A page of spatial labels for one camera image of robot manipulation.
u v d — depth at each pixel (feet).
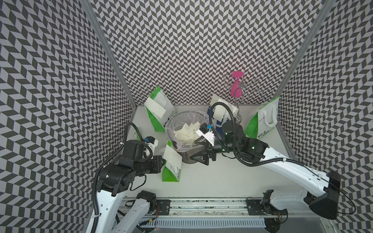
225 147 1.76
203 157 1.76
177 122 2.64
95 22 2.50
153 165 1.78
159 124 3.07
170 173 2.31
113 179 1.27
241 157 1.64
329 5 2.18
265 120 2.84
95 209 1.19
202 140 2.04
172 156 2.38
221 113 2.91
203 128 1.76
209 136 1.81
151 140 1.90
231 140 1.60
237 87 2.93
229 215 2.35
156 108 2.89
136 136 3.06
